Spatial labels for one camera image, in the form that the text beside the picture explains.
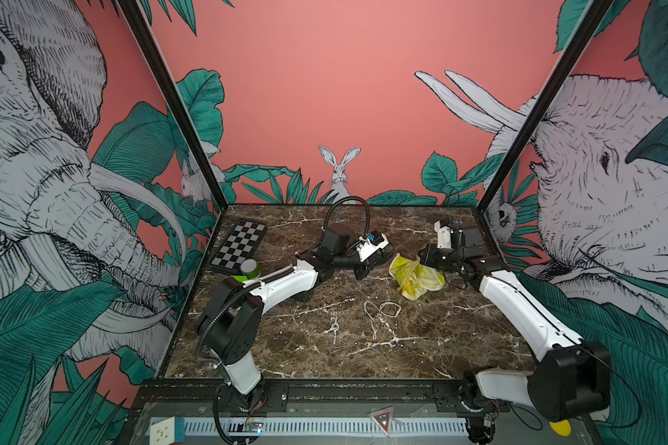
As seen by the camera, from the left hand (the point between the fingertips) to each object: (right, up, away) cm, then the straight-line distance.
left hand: (386, 256), depth 81 cm
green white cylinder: (-45, -5, +14) cm, 48 cm away
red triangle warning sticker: (-2, -41, -10) cm, 42 cm away
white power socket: (-54, -40, -16) cm, 69 cm away
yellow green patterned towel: (+11, -9, +12) cm, 18 cm away
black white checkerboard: (-52, +2, +23) cm, 57 cm away
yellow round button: (+43, -43, -11) cm, 62 cm away
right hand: (+10, +3, +3) cm, 10 cm away
